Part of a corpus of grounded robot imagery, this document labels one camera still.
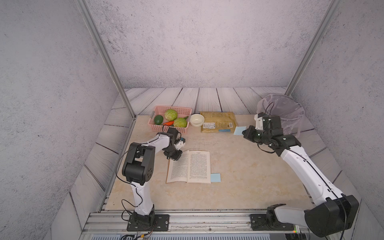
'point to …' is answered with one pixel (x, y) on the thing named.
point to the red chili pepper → (169, 123)
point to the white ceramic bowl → (197, 120)
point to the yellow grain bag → (218, 122)
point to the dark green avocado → (158, 119)
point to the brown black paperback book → (192, 166)
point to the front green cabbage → (180, 122)
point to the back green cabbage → (171, 115)
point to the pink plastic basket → (182, 112)
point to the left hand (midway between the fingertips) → (178, 157)
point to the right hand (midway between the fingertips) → (243, 131)
